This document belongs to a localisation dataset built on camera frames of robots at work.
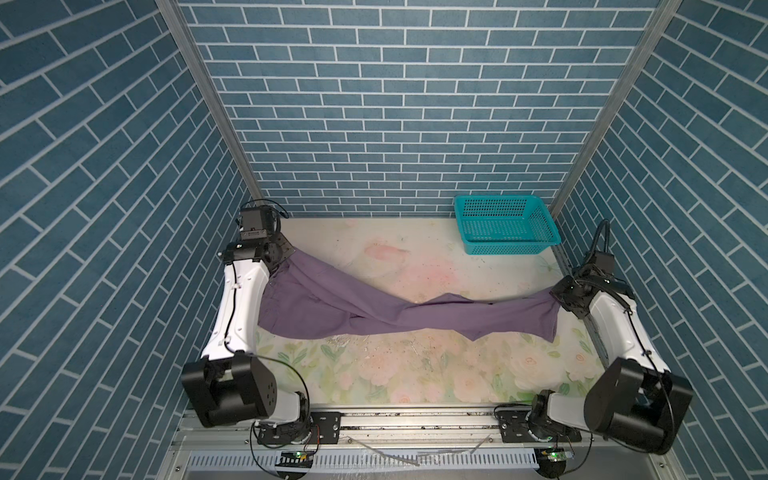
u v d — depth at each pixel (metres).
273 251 0.58
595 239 0.67
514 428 0.74
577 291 0.63
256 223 0.60
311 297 0.90
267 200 1.16
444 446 0.72
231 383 0.41
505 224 1.20
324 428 0.74
